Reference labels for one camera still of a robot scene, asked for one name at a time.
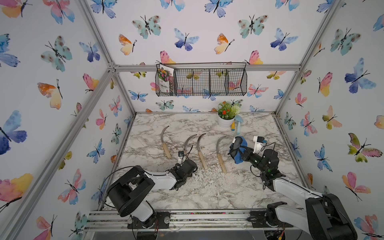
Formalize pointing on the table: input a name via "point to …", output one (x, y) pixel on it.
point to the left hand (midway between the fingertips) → (188, 165)
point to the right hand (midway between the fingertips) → (239, 145)
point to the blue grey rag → (239, 158)
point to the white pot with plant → (226, 114)
